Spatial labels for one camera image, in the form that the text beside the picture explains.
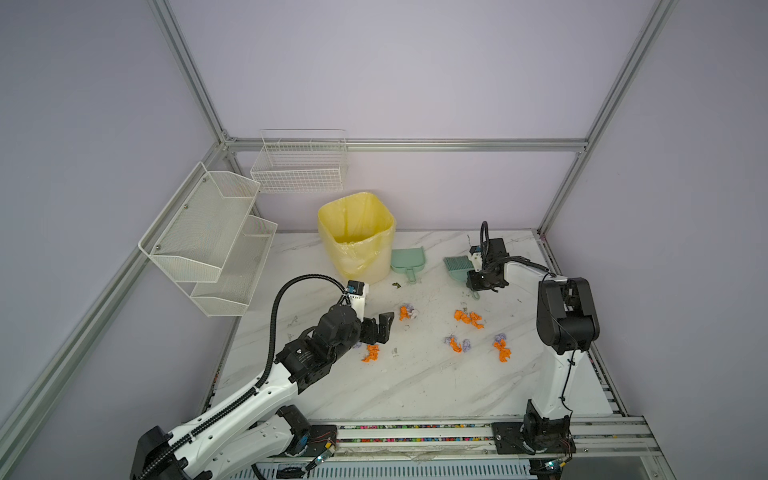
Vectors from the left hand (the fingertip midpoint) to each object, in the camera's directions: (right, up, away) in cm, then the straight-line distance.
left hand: (376, 313), depth 75 cm
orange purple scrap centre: (+9, -3, +21) cm, 23 cm away
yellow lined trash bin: (-8, +25, +30) cm, 40 cm away
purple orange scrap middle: (+24, -12, +14) cm, 30 cm away
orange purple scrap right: (+37, -12, +15) cm, 42 cm away
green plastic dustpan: (+11, +13, +36) cm, 40 cm away
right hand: (+32, +7, +28) cm, 42 cm away
